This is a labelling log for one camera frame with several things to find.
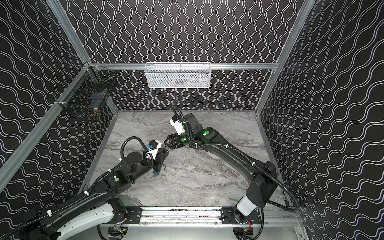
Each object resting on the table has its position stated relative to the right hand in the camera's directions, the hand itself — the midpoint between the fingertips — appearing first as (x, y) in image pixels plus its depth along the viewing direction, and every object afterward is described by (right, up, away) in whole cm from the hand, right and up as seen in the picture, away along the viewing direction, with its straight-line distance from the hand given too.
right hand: (170, 141), depth 75 cm
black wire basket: (-55, +29, +20) cm, 65 cm away
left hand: (0, -5, -4) cm, 6 cm away
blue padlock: (-11, -20, +13) cm, 26 cm away
